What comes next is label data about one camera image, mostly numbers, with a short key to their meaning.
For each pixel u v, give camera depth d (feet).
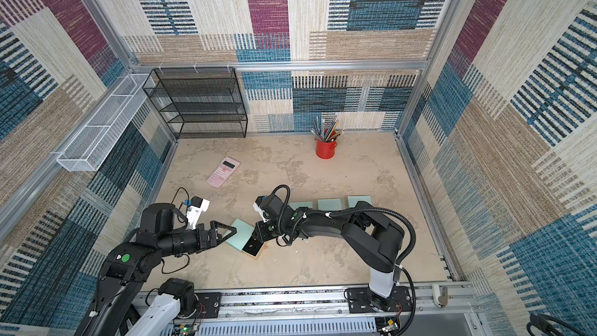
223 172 3.44
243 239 2.71
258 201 2.65
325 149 3.58
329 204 3.06
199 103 3.59
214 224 1.98
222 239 2.01
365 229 1.71
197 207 2.09
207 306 2.40
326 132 3.55
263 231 2.45
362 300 2.43
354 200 3.11
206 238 1.95
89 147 2.34
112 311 1.41
